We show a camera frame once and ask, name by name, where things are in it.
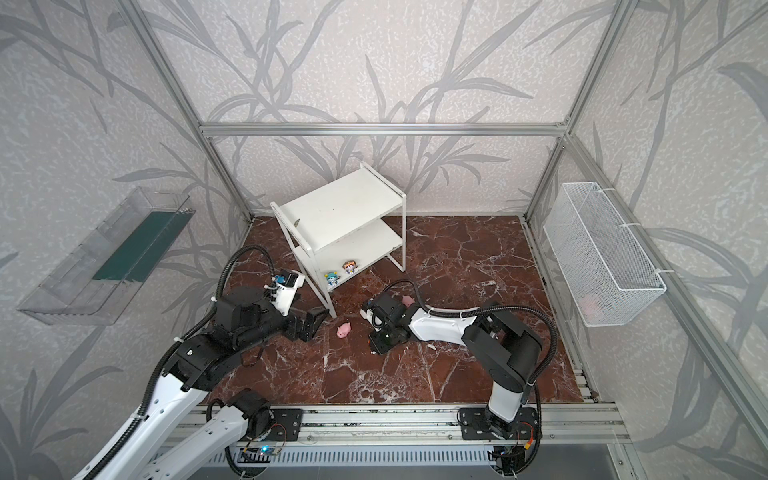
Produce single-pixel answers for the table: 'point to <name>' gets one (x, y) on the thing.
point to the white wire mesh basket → (611, 280)
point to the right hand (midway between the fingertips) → (374, 335)
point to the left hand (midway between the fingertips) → (318, 295)
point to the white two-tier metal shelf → (342, 225)
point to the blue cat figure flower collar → (350, 266)
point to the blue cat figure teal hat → (332, 278)
